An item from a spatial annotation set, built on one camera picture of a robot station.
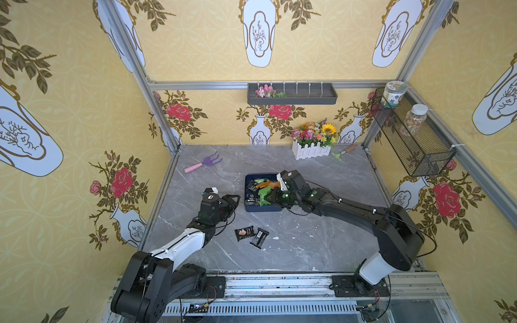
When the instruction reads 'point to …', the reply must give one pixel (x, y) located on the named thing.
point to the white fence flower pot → (305, 150)
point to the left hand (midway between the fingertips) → (233, 197)
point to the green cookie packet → (262, 192)
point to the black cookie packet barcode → (260, 237)
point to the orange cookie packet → (268, 183)
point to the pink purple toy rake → (207, 161)
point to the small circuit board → (198, 307)
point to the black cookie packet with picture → (246, 232)
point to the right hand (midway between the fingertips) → (268, 194)
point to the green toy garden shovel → (338, 155)
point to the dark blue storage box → (260, 208)
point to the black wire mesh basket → (416, 137)
